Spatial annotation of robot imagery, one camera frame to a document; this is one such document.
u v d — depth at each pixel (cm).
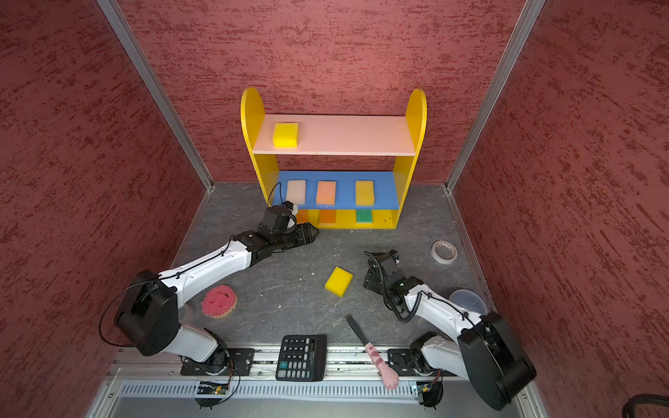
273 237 65
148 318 43
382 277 68
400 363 74
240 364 74
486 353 41
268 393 77
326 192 96
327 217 106
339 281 89
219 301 82
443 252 98
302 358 73
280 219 66
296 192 95
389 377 71
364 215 107
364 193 97
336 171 118
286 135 75
